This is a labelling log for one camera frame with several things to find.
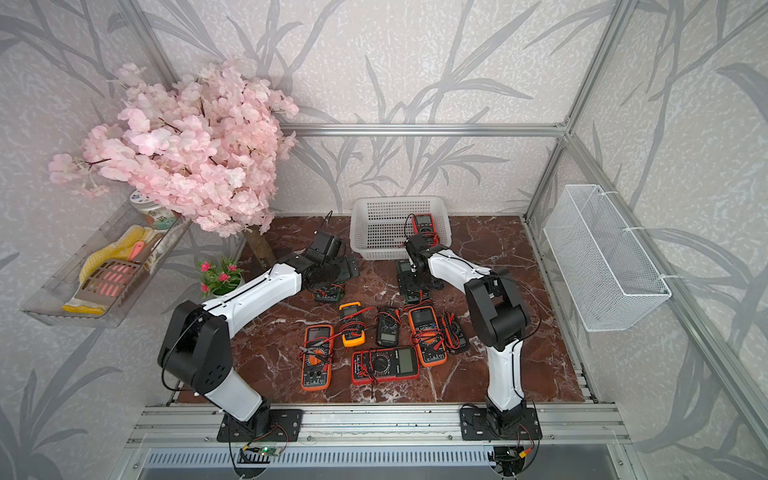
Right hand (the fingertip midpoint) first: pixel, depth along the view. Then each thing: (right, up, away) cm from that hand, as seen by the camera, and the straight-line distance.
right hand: (414, 285), depth 98 cm
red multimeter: (+4, +20, +13) cm, 24 cm away
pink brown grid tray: (-63, +7, -38) cm, 74 cm away
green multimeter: (-27, -2, -4) cm, 28 cm away
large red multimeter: (-8, -19, -17) cm, 27 cm away
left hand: (-20, +6, -8) cm, 23 cm away
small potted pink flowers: (-58, +4, -11) cm, 59 cm away
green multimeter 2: (-3, +6, +6) cm, 9 cm away
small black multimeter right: (+11, -12, -12) cm, 20 cm away
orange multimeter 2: (-27, -14, -15) cm, 34 cm away
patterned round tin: (-63, +21, -27) cm, 71 cm away
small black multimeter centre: (-8, -11, -12) cm, 18 cm away
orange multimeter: (+3, -12, -14) cm, 19 cm away
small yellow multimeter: (-19, -10, -11) cm, 24 cm away
